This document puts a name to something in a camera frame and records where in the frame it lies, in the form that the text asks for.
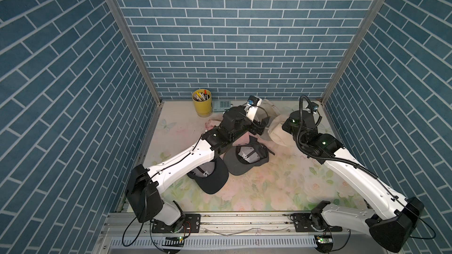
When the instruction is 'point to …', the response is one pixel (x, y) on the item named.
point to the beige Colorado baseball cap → (276, 133)
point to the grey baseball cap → (241, 159)
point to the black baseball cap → (211, 176)
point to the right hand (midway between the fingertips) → (290, 119)
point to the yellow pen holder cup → (202, 99)
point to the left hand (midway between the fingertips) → (265, 113)
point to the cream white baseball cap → (266, 110)
